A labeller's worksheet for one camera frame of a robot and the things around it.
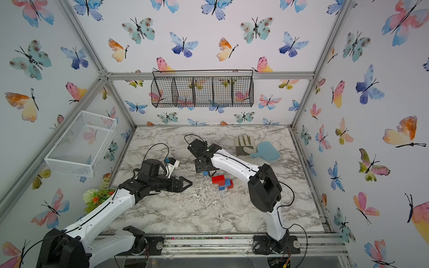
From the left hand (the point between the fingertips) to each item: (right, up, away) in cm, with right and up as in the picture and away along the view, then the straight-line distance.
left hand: (187, 182), depth 79 cm
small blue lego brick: (+7, +1, +16) cm, 18 cm away
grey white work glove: (+31, +17, +29) cm, 46 cm away
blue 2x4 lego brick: (+19, -2, +8) cm, 21 cm away
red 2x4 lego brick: (+15, 0, +3) cm, 15 cm away
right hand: (+8, +7, +8) cm, 13 cm away
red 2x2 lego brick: (+21, -5, +10) cm, 24 cm away
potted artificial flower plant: (-37, -4, -10) cm, 38 cm away
